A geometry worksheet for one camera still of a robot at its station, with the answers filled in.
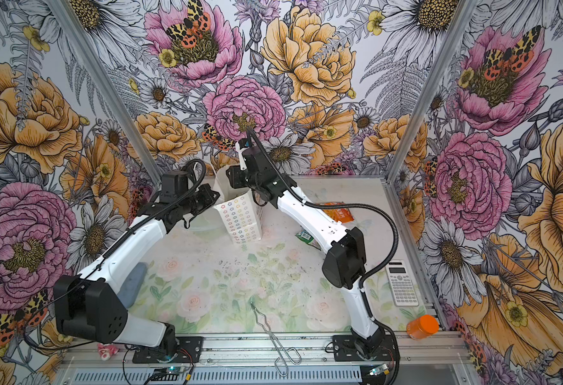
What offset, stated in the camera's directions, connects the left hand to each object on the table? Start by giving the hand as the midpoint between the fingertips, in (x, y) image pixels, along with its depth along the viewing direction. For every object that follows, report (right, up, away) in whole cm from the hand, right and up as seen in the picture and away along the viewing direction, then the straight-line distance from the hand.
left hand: (220, 200), depth 84 cm
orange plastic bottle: (+62, -37, -14) cm, 73 cm away
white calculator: (+64, -31, +3) cm, 71 cm away
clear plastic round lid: (-12, -10, +22) cm, 27 cm away
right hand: (+5, +8, -3) cm, 9 cm away
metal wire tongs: (+25, -47, -9) cm, 54 cm away
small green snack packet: (+31, -15, +10) cm, 36 cm away
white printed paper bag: (+6, -3, -2) cm, 7 cm away
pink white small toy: (-30, -44, -12) cm, 55 cm away
